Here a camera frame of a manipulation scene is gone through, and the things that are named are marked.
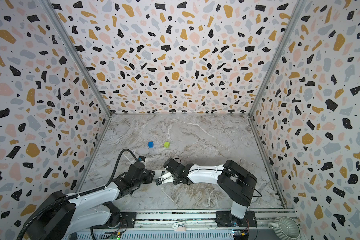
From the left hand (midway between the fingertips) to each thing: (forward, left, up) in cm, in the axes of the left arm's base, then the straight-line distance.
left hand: (154, 171), depth 87 cm
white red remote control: (0, -3, -2) cm, 3 cm away
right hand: (+2, -9, +1) cm, 9 cm away
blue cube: (+20, +6, -2) cm, 21 cm away
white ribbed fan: (-29, -66, -3) cm, 72 cm away
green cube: (+20, -5, -3) cm, 21 cm away
